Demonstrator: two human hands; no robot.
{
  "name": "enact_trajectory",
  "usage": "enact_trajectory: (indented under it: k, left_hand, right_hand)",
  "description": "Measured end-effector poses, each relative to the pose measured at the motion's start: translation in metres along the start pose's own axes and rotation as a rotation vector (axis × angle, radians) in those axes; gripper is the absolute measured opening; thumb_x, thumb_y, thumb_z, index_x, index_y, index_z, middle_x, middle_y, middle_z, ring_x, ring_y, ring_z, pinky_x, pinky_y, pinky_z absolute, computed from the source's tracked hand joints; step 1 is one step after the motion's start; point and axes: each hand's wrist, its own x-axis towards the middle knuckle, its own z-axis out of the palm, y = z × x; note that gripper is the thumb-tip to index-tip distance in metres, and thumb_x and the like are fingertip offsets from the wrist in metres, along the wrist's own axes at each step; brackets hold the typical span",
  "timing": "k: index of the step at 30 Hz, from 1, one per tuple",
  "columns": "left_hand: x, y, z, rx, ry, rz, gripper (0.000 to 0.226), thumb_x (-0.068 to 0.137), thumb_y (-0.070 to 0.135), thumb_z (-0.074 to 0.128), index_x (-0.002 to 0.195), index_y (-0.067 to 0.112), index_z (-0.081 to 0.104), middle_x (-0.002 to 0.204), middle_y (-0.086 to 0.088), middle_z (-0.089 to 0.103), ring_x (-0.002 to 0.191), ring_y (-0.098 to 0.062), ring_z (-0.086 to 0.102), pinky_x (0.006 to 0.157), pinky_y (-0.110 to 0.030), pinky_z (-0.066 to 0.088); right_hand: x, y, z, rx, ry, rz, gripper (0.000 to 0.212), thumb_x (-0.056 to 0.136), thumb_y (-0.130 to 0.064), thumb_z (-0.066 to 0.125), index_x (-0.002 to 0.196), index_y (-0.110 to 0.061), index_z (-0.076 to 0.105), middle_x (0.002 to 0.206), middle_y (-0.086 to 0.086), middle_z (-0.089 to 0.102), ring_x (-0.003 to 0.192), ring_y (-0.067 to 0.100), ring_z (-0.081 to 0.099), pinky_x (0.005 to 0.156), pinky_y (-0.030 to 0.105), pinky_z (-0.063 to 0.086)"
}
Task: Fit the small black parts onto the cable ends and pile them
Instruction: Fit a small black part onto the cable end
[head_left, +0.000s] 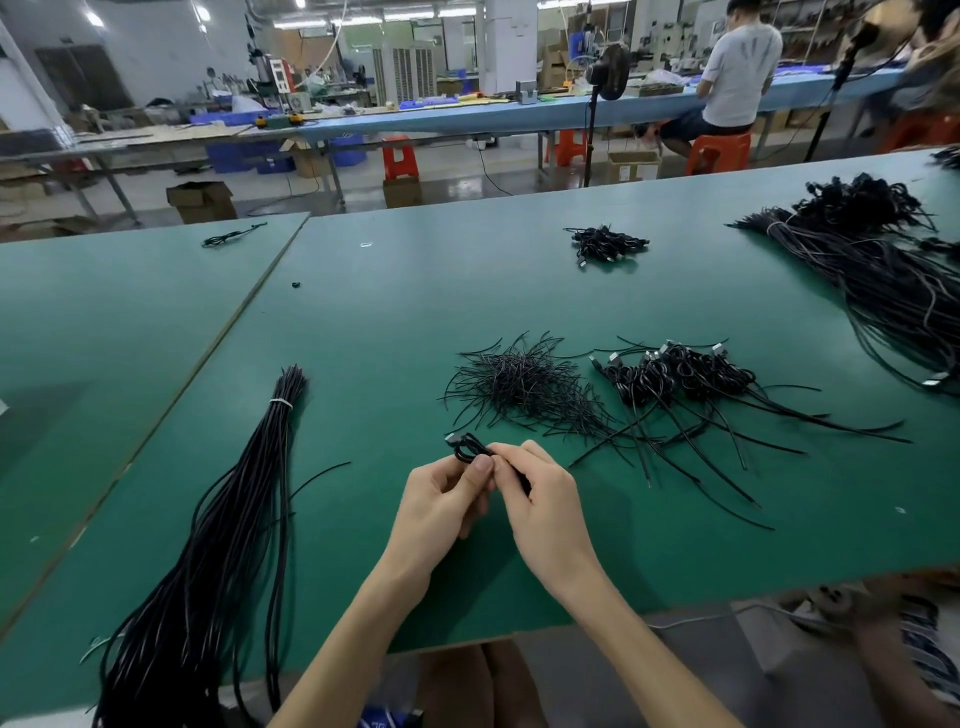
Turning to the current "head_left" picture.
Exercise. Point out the person's left hand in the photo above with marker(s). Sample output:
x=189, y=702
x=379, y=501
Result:
x=435, y=518

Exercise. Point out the person's right hand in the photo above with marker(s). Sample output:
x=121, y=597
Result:
x=552, y=525

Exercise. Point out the person's left forearm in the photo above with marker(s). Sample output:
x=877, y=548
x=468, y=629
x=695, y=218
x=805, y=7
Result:
x=345, y=660

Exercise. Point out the person's right forearm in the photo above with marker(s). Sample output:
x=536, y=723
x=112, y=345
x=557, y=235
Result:
x=660, y=668

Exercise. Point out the person's brown shorts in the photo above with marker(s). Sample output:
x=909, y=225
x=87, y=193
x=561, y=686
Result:
x=480, y=687

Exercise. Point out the person's right leg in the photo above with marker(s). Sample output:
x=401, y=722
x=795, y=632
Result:
x=908, y=653

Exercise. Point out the blue plastic item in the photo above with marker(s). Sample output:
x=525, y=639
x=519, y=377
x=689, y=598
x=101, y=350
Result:
x=387, y=717

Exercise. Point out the small cardboard box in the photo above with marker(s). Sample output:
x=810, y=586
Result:
x=402, y=192

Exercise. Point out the red plastic stool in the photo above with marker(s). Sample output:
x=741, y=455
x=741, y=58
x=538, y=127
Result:
x=399, y=159

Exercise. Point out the orange plastic stool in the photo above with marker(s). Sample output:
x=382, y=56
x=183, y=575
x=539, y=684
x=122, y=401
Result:
x=923, y=132
x=570, y=147
x=720, y=153

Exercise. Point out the open cardboard box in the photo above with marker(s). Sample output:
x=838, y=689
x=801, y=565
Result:
x=201, y=203

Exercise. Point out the long blue workbench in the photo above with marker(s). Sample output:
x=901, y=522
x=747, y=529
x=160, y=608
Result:
x=510, y=113

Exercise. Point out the black fan on stand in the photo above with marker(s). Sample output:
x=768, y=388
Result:
x=608, y=72

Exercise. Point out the black tripod stand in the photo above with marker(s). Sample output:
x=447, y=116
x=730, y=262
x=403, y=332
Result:
x=840, y=87

